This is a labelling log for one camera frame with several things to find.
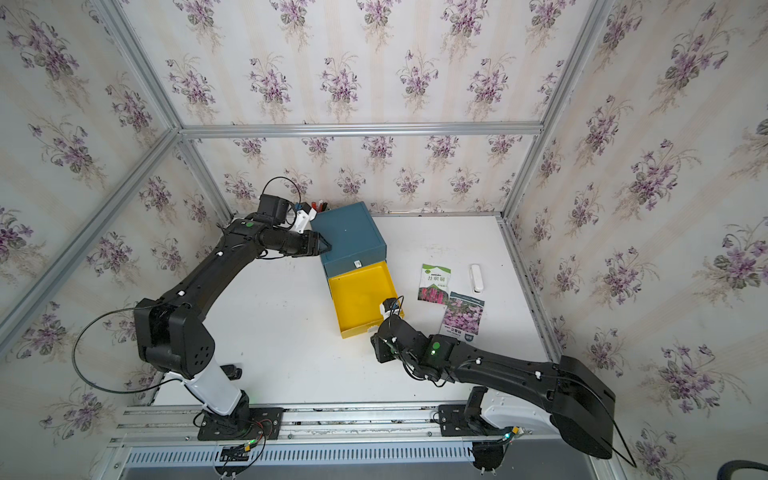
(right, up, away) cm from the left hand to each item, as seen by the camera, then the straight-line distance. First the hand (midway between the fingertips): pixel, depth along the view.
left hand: (326, 251), depth 84 cm
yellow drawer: (+9, -13, +3) cm, 16 cm away
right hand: (+15, -24, -5) cm, 29 cm away
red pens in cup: (-6, +15, +23) cm, 28 cm away
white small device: (+48, -10, +14) cm, 51 cm away
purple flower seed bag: (+41, -21, +6) cm, 46 cm away
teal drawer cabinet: (+8, +4, -1) cm, 9 cm away
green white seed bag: (+34, -12, +15) cm, 39 cm away
